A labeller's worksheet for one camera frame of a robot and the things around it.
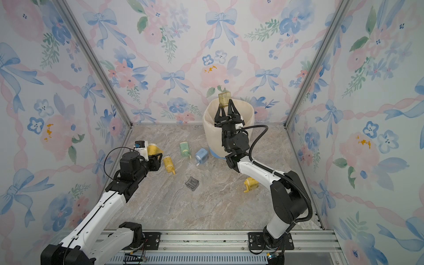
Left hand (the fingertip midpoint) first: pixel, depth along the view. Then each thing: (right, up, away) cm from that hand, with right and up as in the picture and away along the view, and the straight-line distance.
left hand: (158, 153), depth 81 cm
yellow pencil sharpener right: (+46, -16, +4) cm, 49 cm away
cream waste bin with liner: (+27, +10, -2) cm, 29 cm away
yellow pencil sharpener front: (-1, +2, -5) cm, 5 cm away
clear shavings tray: (+15, -18, +11) cm, 26 cm away
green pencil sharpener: (+10, +1, +17) cm, 20 cm away
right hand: (+32, +23, -16) cm, 42 cm away
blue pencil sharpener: (+20, -3, +14) cm, 25 cm away
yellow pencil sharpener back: (+2, -7, +10) cm, 12 cm away
